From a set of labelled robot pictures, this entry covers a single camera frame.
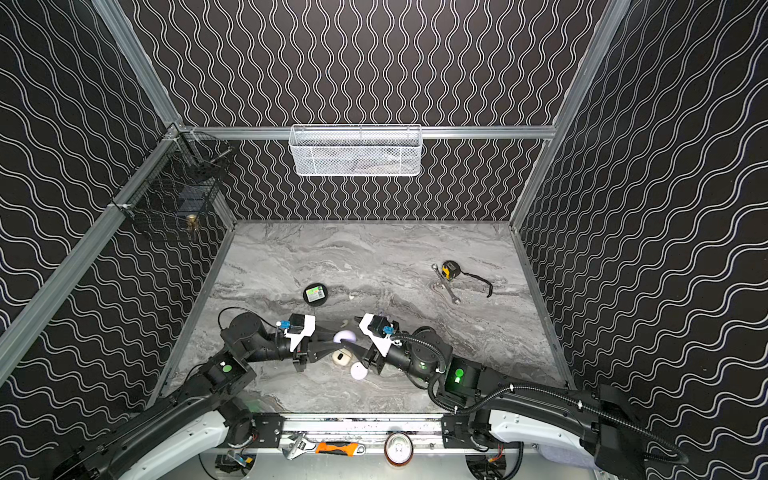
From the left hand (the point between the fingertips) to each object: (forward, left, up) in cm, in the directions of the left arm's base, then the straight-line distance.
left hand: (345, 347), depth 63 cm
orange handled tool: (-16, +1, -23) cm, 28 cm away
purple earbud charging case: (+2, 0, +1) cm, 3 cm away
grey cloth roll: (-14, -52, -21) cm, 58 cm away
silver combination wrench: (+36, -26, -24) cm, 51 cm away
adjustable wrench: (-16, +11, -24) cm, 31 cm away
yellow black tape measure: (+39, -29, -22) cm, 53 cm away
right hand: (+5, -1, +1) cm, 5 cm away
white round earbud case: (+3, -1, -24) cm, 24 cm away
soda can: (-16, -13, -13) cm, 24 cm away
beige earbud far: (+26, +4, -24) cm, 36 cm away
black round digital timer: (+26, +16, -23) cm, 38 cm away
